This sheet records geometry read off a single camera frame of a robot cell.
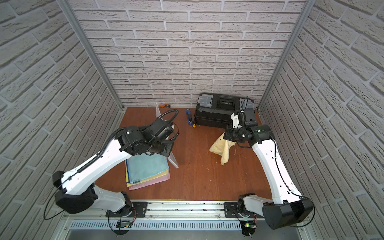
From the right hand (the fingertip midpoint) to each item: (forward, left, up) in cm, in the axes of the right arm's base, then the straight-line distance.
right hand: (227, 134), depth 73 cm
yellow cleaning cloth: (-4, +2, -6) cm, 8 cm away
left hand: (-6, +27, +2) cm, 27 cm away
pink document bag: (-12, +36, -25) cm, 45 cm away
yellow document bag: (-14, +55, -24) cm, 61 cm away
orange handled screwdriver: (+51, +40, -26) cm, 70 cm away
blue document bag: (-3, +50, -26) cm, 57 cm away
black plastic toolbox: (+25, +2, -8) cm, 26 cm away
